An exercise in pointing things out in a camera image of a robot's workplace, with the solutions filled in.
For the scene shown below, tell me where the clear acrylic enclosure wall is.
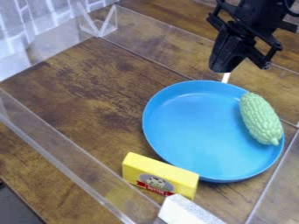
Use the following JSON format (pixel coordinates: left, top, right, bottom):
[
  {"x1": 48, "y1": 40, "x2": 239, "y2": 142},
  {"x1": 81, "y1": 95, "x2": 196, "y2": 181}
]
[{"x1": 0, "y1": 4, "x2": 299, "y2": 224}]

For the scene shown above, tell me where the blue round plate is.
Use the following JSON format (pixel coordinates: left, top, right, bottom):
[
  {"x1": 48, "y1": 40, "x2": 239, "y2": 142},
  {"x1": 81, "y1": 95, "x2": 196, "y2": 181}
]
[{"x1": 143, "y1": 80, "x2": 284, "y2": 183}]

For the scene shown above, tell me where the green bumpy gourd toy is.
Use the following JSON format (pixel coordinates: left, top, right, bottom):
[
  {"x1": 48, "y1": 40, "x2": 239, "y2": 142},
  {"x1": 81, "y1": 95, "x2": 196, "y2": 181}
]
[{"x1": 239, "y1": 93, "x2": 284, "y2": 146}]

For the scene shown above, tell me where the yellow butter box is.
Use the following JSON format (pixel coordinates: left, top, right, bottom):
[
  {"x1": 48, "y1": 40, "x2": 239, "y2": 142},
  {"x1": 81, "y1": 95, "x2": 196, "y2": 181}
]
[{"x1": 121, "y1": 152, "x2": 200, "y2": 200}]

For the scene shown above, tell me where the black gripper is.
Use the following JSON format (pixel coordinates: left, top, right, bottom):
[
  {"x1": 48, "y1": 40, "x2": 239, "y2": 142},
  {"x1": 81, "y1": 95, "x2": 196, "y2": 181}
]
[{"x1": 207, "y1": 0, "x2": 284, "y2": 73}]

